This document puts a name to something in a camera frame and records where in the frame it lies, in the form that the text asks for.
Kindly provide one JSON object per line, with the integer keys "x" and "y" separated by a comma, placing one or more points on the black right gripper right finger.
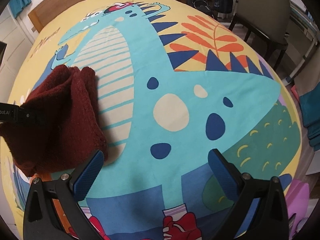
{"x": 259, "y": 210}

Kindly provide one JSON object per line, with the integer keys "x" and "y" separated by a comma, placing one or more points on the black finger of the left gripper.
{"x": 13, "y": 113}

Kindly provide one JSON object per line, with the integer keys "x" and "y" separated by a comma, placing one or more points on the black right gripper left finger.
{"x": 41, "y": 220}

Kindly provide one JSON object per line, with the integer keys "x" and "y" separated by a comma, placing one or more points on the dark red knit sweater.
{"x": 64, "y": 126}

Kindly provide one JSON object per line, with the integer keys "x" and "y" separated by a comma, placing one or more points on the white wardrobe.
{"x": 19, "y": 42}

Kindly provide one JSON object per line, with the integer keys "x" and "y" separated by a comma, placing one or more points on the teal hanging towel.
{"x": 17, "y": 6}

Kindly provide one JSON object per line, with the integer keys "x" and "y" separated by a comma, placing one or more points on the teal folded cloth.
{"x": 310, "y": 107}

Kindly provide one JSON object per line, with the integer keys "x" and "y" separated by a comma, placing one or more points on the dinosaur print bed cover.
{"x": 172, "y": 84}

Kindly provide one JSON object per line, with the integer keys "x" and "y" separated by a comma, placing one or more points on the white metal rack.
{"x": 303, "y": 39}

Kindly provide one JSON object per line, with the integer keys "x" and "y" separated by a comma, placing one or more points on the grey upholstered chair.
{"x": 268, "y": 19}

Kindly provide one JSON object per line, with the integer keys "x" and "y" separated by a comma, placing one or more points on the black bag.
{"x": 202, "y": 6}

